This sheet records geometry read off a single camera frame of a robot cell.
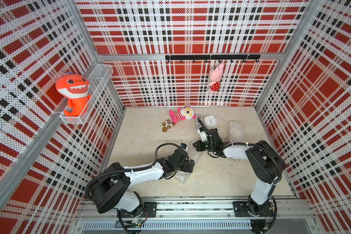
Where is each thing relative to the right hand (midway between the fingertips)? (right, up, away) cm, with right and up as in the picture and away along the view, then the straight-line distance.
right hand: (194, 144), depth 94 cm
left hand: (-4, -9, -7) cm, 12 cm away
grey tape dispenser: (+1, +15, -14) cm, 21 cm away
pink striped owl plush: (-6, +21, +14) cm, 26 cm away
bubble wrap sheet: (-7, -16, -14) cm, 22 cm away
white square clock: (+13, +15, +14) cm, 24 cm away
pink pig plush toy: (+14, +46, -2) cm, 48 cm away
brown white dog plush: (-20, +13, +13) cm, 27 cm away
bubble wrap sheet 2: (+28, +7, 0) cm, 28 cm away
